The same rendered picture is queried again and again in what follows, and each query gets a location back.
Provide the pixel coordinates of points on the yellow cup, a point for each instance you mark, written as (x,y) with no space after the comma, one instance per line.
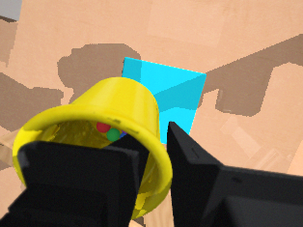
(121,103)

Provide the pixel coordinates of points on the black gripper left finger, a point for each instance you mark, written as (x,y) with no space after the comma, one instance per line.
(115,170)

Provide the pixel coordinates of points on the red marble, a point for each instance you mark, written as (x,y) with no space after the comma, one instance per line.
(102,127)

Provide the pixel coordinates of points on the green marble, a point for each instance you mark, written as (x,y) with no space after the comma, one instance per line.
(113,134)

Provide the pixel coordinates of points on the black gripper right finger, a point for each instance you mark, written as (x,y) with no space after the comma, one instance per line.
(200,182)

